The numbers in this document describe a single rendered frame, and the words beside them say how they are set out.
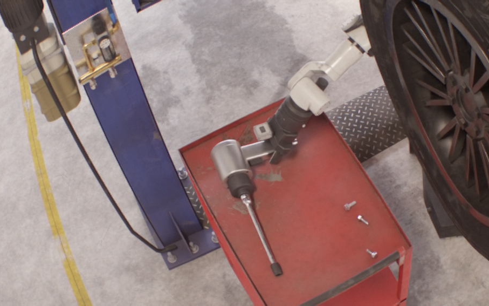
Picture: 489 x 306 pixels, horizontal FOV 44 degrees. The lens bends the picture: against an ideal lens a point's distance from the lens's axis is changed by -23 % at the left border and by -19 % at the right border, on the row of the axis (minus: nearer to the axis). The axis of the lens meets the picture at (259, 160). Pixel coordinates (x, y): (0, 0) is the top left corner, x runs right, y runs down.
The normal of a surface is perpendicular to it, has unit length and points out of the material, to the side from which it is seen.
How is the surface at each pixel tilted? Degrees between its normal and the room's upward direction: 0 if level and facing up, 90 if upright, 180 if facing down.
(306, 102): 61
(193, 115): 0
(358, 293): 0
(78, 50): 90
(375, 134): 23
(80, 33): 90
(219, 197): 0
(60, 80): 90
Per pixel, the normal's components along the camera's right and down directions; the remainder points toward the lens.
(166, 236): 0.42, 0.68
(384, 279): -0.18, -0.58
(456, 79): -0.89, 0.44
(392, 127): 0.00, -0.27
